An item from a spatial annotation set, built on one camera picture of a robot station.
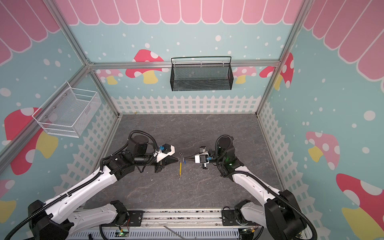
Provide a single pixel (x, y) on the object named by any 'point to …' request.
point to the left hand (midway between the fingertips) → (175, 161)
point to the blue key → (185, 162)
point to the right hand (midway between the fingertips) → (185, 156)
